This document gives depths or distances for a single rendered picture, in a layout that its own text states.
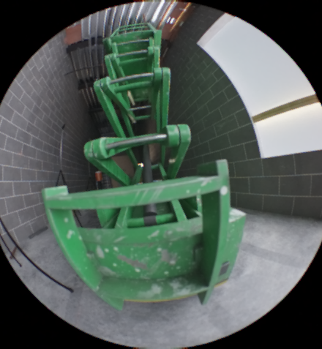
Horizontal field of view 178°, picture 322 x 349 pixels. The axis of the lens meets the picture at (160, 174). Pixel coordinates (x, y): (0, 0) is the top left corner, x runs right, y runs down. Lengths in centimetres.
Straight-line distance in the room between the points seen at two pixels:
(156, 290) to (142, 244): 16
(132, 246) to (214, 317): 52
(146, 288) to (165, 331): 33
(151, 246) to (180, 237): 7
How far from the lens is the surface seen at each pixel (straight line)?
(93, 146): 49
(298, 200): 135
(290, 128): 149
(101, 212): 73
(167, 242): 24
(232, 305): 65
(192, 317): 61
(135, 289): 35
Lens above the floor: 60
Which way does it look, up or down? level
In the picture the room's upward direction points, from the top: 9 degrees counter-clockwise
